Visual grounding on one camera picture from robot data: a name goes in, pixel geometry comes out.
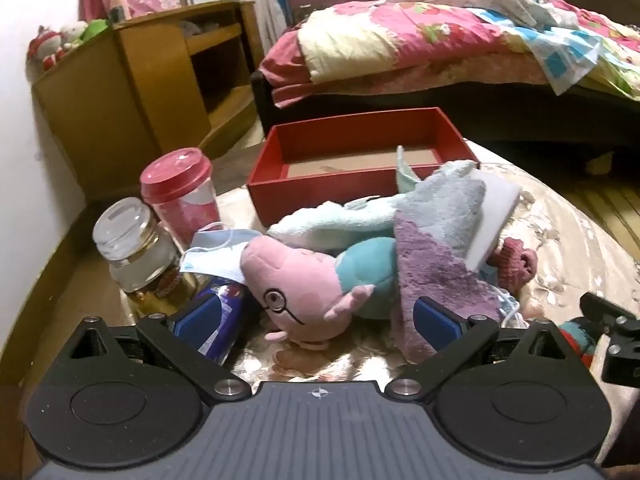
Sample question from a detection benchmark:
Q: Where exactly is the teal and red soft toy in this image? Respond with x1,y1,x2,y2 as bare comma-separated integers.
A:
557,317,598,358

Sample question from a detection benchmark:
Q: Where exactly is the blue checked white blanket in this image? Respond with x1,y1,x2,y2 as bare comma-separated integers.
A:
480,0,640,96

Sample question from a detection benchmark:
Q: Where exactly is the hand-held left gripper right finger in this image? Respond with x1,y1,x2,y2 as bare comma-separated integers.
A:
384,296,571,403

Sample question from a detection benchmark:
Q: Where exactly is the red lidded tumbler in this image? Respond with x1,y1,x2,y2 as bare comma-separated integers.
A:
140,147,222,251

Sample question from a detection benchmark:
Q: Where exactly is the red cardboard box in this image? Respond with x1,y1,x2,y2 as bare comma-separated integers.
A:
247,106,482,227

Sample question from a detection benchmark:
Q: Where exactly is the glass jar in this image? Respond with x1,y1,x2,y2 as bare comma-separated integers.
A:
92,197,198,318

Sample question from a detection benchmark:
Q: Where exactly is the blue snack packet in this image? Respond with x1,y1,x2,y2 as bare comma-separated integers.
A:
197,280,251,366

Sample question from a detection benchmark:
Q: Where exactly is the white plush toy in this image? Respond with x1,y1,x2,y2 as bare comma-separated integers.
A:
60,21,88,51

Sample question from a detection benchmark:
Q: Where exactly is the pink and teal pig plush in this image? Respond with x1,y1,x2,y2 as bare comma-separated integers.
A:
239,236,403,352

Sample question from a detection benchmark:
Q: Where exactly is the bed with colourful quilt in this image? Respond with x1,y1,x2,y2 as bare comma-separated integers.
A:
250,0,640,161

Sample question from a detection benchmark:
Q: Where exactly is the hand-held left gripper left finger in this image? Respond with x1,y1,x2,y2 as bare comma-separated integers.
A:
67,295,251,402

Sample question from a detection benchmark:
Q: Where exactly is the pale mint fluffy towel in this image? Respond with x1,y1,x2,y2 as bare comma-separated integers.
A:
267,146,476,257

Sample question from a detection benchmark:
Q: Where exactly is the white foam block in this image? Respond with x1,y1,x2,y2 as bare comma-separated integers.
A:
465,167,523,273

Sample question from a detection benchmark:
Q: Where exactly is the grey and purple fluffy towel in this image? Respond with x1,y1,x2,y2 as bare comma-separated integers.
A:
392,160,508,366

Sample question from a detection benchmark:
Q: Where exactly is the wooden cabinet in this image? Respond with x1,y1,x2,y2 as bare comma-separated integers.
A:
31,0,266,203

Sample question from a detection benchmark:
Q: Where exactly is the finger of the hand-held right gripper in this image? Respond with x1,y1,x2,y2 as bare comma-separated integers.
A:
579,291,640,387

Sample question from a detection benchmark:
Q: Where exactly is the pale yellow object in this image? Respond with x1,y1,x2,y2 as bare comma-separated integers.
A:
585,152,613,176

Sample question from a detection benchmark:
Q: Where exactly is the pink knitted soft toy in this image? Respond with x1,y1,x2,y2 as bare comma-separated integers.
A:
487,237,538,298

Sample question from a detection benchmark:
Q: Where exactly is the pink floral quilt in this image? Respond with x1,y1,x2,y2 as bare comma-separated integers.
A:
257,0,640,108

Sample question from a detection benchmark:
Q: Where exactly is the blue face mask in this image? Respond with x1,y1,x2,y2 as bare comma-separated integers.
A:
179,227,266,283
477,264,524,328

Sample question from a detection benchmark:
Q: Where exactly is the red and white snowman plush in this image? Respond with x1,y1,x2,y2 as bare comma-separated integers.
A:
27,25,68,71

